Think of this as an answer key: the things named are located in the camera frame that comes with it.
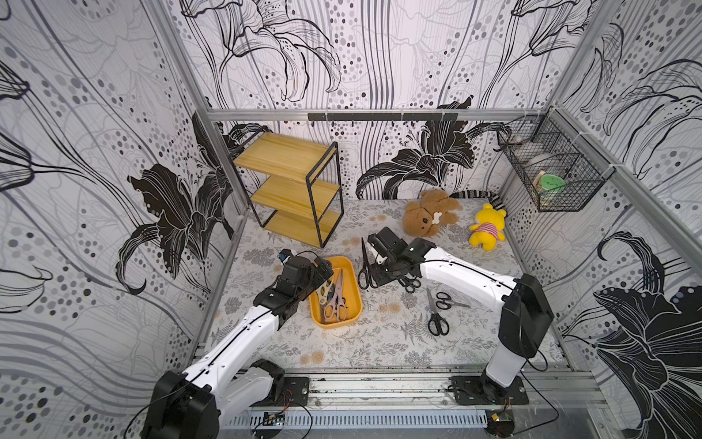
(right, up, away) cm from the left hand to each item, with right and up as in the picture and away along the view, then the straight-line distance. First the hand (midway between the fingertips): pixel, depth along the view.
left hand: (327, 275), depth 84 cm
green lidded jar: (+65, +27, -6) cm, 71 cm away
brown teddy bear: (+34, +18, +17) cm, 42 cm away
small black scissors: (+28, -5, +9) cm, 29 cm away
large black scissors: (+12, 0, -2) cm, 12 cm away
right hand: (+16, +1, +2) cm, 16 cm away
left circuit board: (-12, -37, -12) cm, 41 cm away
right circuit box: (+46, -36, -14) cm, 60 cm away
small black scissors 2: (+39, -10, +5) cm, 41 cm away
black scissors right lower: (+35, -16, +1) cm, 38 cm away
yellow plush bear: (+59, +15, +17) cm, 63 cm away
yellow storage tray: (+7, -7, +8) cm, 13 cm away
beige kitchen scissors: (-3, -7, +7) cm, 10 cm away
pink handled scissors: (+3, -11, +3) cm, 11 cm away
